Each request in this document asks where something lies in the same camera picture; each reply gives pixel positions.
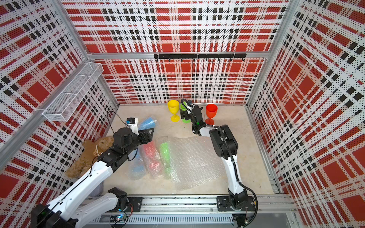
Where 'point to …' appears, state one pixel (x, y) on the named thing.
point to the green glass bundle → (166, 155)
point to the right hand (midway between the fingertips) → (187, 105)
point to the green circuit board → (121, 218)
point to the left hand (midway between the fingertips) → (151, 130)
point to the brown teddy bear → (81, 166)
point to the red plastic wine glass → (211, 110)
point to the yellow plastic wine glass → (173, 106)
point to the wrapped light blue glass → (138, 167)
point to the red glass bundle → (155, 166)
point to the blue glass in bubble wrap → (150, 122)
